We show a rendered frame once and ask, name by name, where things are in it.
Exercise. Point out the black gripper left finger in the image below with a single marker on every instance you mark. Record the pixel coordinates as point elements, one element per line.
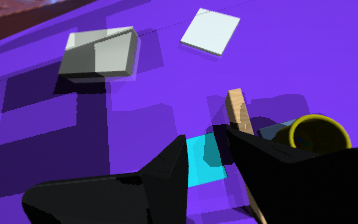
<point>156,194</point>

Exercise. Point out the grey flat box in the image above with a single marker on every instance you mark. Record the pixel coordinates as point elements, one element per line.
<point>99,53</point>

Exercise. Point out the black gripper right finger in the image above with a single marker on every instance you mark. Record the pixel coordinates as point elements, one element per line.
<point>294,186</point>

